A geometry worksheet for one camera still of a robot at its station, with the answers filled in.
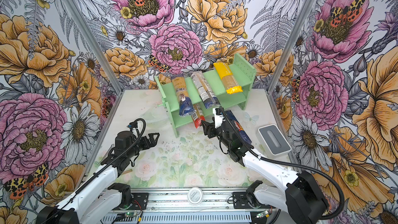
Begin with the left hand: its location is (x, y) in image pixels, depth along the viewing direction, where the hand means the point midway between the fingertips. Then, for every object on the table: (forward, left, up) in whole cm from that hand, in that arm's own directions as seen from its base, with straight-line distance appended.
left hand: (153, 140), depth 85 cm
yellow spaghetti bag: (+34, -40, +19) cm, 56 cm away
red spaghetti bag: (+10, -24, +9) cm, 28 cm away
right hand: (+3, -30, +10) cm, 31 cm away
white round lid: (-27, -23, -2) cm, 36 cm away
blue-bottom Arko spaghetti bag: (+5, -19, +22) cm, 30 cm away
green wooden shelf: (+33, -52, +20) cm, 65 cm away
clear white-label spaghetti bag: (+12, -30, +21) cm, 39 cm away
